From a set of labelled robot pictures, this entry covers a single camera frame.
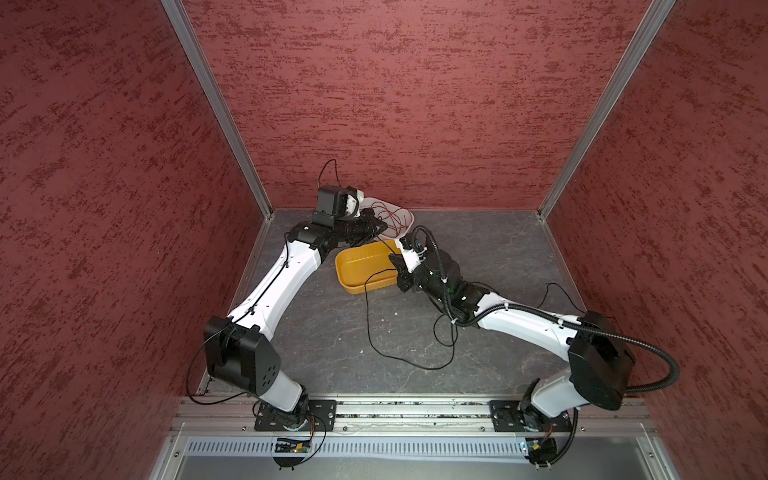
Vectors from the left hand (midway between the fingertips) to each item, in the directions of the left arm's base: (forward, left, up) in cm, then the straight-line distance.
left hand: (388, 231), depth 77 cm
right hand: (-6, 0, -6) cm, 8 cm away
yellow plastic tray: (+8, +8, -31) cm, 33 cm away
